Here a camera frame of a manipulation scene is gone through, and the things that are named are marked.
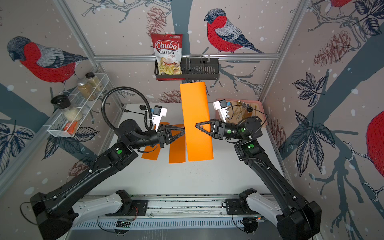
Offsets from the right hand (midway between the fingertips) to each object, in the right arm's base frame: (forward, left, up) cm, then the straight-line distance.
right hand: (197, 128), depth 55 cm
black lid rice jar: (+10, +60, -5) cm, 61 cm away
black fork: (+45, +60, -42) cm, 86 cm away
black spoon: (+48, +46, -39) cm, 77 cm away
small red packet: (+4, +57, -8) cm, 58 cm away
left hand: (-2, +4, +1) cm, 5 cm away
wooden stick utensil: (+47, -43, -40) cm, 75 cm away
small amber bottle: (+40, -35, -36) cm, 64 cm away
